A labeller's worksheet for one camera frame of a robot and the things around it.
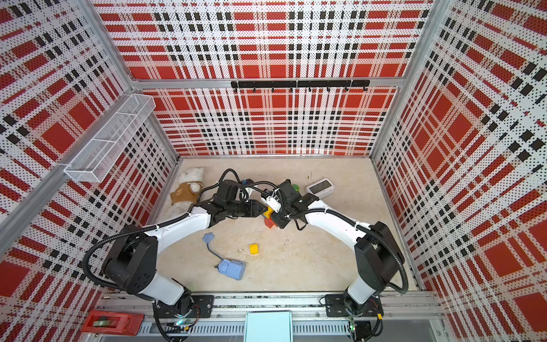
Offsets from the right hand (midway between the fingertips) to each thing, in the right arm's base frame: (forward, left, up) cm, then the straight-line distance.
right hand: (280, 215), depth 85 cm
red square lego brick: (+4, +6, -14) cm, 16 cm away
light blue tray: (-36, +2, -7) cm, 37 cm away
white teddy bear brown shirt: (+16, +40, +1) cm, 43 cm away
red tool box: (-35, +52, -4) cm, 63 cm away
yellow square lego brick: (-10, +11, -10) cm, 18 cm away
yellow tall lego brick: (+1, +4, +2) cm, 5 cm away
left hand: (+3, +5, +1) cm, 6 cm away
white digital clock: (+19, -20, -7) cm, 28 cm away
